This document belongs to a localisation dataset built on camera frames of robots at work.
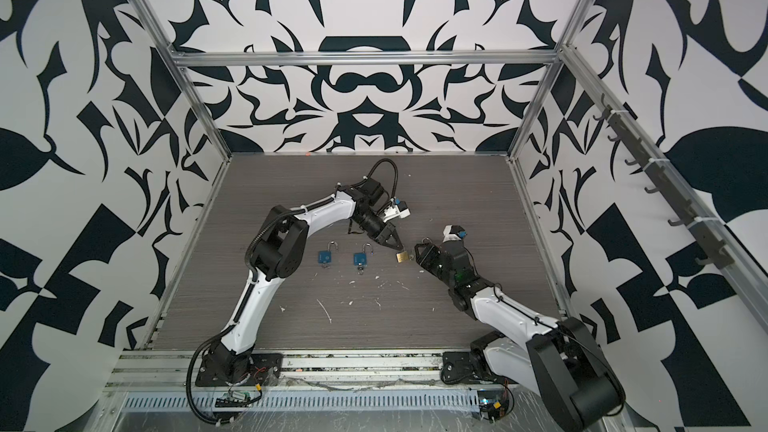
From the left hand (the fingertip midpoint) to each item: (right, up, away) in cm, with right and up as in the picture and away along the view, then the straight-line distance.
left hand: (403, 245), depth 91 cm
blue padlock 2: (-13, -4, +1) cm, 14 cm away
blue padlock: (-23, -4, +1) cm, 24 cm away
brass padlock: (0, -4, +1) cm, 4 cm away
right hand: (+4, 0, -5) cm, 6 cm away
